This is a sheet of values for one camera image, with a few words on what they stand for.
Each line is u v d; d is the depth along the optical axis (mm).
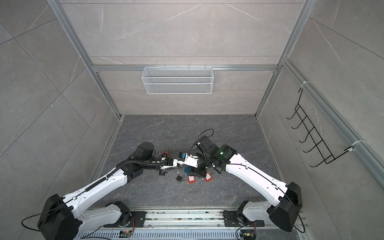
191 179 855
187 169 697
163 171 641
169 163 580
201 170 619
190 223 730
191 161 615
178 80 1007
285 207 373
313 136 678
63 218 381
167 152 972
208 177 867
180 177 878
